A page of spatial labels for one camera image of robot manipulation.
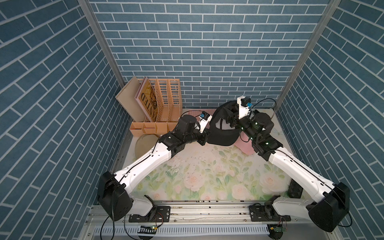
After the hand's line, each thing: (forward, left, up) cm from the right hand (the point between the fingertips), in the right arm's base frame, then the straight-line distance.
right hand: (231, 105), depth 69 cm
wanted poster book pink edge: (+20, +52, -15) cm, 57 cm away
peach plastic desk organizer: (+37, +42, -25) cm, 61 cm away
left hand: (-7, +7, -12) cm, 15 cm away
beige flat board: (+15, +62, -13) cm, 65 cm away
